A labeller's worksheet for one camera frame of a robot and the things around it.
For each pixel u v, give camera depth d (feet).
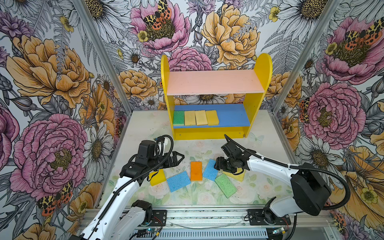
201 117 3.18
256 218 2.43
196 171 2.92
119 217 1.51
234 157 2.44
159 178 2.81
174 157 2.18
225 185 2.73
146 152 1.87
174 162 2.17
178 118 3.15
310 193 1.42
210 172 2.93
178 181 2.79
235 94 3.81
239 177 2.85
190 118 3.15
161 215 2.48
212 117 3.17
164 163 2.20
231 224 2.40
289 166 1.57
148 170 1.70
